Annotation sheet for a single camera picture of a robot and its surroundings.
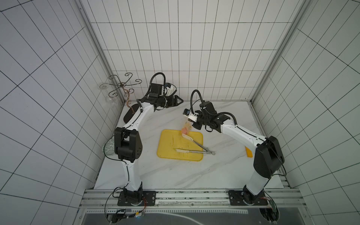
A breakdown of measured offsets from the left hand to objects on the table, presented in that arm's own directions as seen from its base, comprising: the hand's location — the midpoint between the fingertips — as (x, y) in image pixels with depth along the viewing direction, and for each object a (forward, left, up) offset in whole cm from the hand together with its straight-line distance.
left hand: (178, 103), depth 87 cm
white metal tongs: (-24, -18, -19) cm, 36 cm away
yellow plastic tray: (-14, +5, -23) cm, 27 cm away
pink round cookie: (-9, -4, -18) cm, 21 cm away
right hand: (-5, -9, -5) cm, 11 cm away
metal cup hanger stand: (+9, +36, +7) cm, 37 cm away
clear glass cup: (+4, +45, 0) cm, 45 cm away
